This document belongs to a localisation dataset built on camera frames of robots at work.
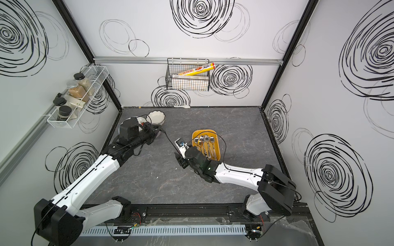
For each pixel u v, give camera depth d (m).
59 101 0.61
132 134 0.58
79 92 0.71
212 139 0.99
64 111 0.61
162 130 0.77
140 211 0.74
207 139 0.99
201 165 0.59
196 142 0.99
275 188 0.42
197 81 0.87
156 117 1.16
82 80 0.74
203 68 0.89
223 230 0.96
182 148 0.66
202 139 0.99
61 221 0.37
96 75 0.93
